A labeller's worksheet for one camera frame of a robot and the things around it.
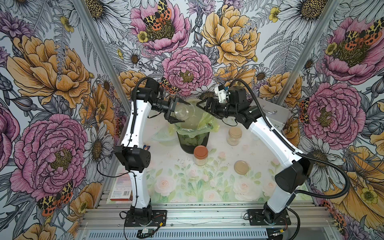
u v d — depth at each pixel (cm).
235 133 94
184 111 72
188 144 97
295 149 46
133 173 57
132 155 52
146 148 97
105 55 89
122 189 80
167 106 67
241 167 91
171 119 72
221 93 69
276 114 100
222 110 64
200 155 85
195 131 76
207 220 75
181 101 73
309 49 86
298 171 44
